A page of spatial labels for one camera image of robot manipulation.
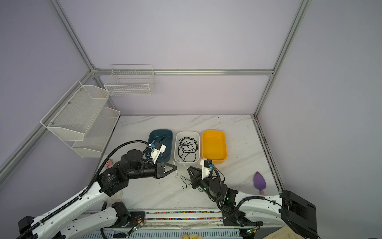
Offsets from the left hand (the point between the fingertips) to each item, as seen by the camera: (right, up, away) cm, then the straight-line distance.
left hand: (175, 169), depth 63 cm
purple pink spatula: (+47, -14, +23) cm, 54 cm away
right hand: (+5, -2, +9) cm, 11 cm away
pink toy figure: (-45, -4, +27) cm, 53 cm away
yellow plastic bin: (+22, +6, +38) cm, 44 cm away
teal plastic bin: (-13, +11, +41) cm, 45 cm away
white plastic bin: (-3, +13, +38) cm, 40 cm away
